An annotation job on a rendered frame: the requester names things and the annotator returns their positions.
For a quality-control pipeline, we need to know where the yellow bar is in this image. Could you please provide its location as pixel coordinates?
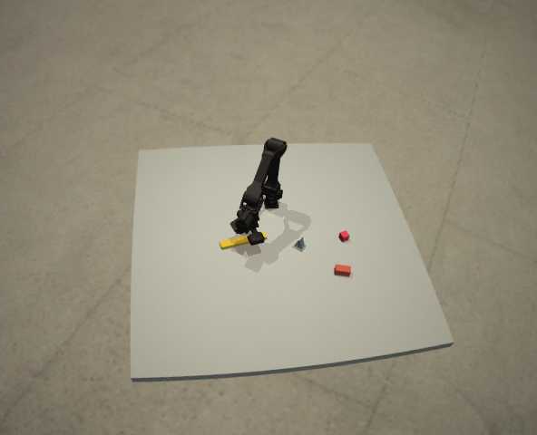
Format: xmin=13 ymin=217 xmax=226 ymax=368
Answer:
xmin=220 ymin=231 xmax=267 ymax=250

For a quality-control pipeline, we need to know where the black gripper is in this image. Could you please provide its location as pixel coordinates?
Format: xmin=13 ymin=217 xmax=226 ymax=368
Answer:
xmin=237 ymin=209 xmax=265 ymax=246

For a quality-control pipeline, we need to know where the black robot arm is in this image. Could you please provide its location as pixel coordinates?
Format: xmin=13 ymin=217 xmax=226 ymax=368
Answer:
xmin=230 ymin=137 xmax=288 ymax=235

